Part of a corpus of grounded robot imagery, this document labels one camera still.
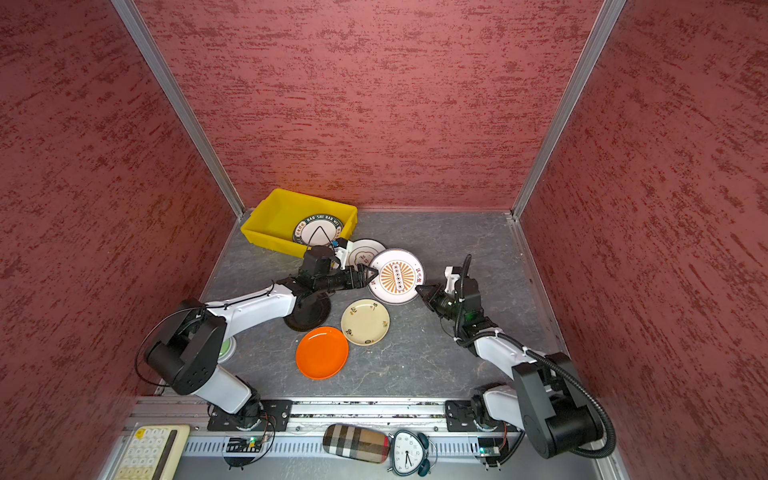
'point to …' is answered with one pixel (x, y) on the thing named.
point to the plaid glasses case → (355, 443)
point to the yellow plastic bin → (272, 220)
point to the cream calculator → (153, 452)
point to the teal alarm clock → (412, 453)
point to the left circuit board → (244, 445)
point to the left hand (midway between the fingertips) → (370, 279)
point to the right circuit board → (487, 447)
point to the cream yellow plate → (365, 322)
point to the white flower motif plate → (363, 251)
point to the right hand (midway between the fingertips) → (411, 293)
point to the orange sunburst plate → (399, 273)
